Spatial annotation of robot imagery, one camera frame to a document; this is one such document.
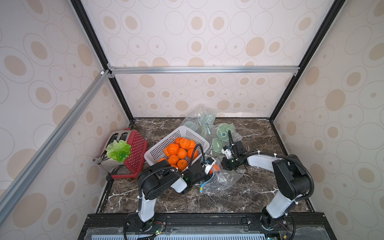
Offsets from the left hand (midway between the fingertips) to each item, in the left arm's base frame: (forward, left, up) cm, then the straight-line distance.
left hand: (220, 169), depth 87 cm
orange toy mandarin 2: (+16, +18, +2) cm, 24 cm away
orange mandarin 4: (-1, +3, +4) cm, 5 cm away
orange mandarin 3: (+3, +22, 0) cm, 22 cm away
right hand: (+5, -4, -5) cm, 8 cm away
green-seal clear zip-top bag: (+29, -4, -5) cm, 29 cm away
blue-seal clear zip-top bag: (-6, -1, +1) cm, 7 cm away
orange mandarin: (+12, +18, 0) cm, 22 cm away
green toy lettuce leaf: (+3, +54, +14) cm, 56 cm away
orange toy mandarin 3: (+10, +23, +1) cm, 25 cm away
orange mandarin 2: (+6, +28, +1) cm, 28 cm away
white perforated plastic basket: (+11, +39, -1) cm, 40 cm away
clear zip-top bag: (+46, +10, -5) cm, 47 cm away
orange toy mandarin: (+20, +26, +1) cm, 33 cm away
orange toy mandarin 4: (+10, +33, 0) cm, 34 cm away
